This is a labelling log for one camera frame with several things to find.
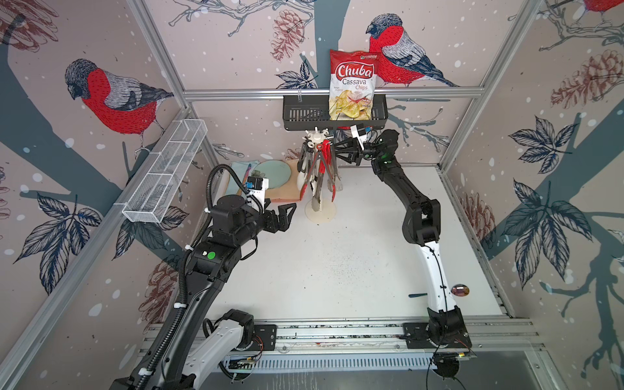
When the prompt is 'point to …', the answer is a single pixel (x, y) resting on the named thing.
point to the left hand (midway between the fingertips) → (286, 198)
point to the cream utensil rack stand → (327, 210)
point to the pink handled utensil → (247, 173)
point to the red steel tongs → (330, 178)
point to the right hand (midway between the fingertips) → (332, 151)
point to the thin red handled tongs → (322, 158)
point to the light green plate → (277, 172)
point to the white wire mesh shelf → (155, 188)
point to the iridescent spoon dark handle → (461, 290)
